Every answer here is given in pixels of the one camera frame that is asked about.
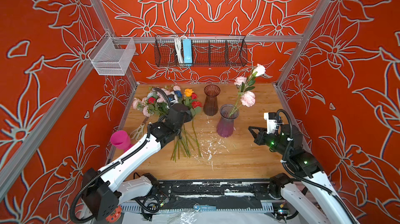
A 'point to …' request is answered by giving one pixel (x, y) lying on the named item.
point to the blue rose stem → (178, 93)
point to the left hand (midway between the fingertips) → (185, 108)
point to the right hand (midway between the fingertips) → (246, 128)
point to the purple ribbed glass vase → (225, 126)
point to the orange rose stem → (187, 100)
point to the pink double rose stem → (245, 96)
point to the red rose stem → (196, 104)
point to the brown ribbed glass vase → (210, 107)
